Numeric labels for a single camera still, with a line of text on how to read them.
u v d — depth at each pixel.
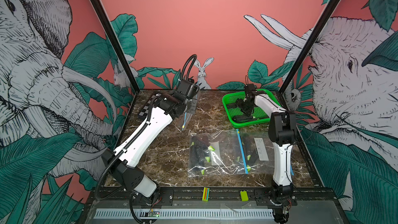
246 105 0.90
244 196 0.75
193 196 0.75
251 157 0.86
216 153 0.84
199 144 0.93
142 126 0.44
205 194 0.73
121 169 0.38
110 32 0.86
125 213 0.70
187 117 0.73
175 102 0.48
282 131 0.59
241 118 1.01
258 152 0.86
